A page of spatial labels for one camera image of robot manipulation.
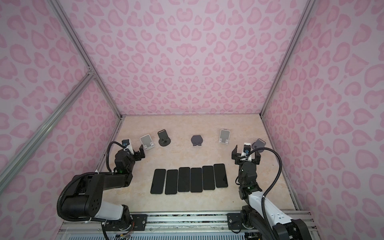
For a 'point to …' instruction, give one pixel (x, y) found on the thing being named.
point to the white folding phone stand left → (147, 142)
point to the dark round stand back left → (164, 141)
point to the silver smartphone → (171, 182)
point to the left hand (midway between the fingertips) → (135, 144)
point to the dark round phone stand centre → (197, 140)
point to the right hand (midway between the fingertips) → (246, 145)
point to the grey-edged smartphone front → (208, 177)
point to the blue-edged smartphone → (183, 179)
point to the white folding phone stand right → (224, 136)
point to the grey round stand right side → (259, 143)
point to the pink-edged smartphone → (196, 180)
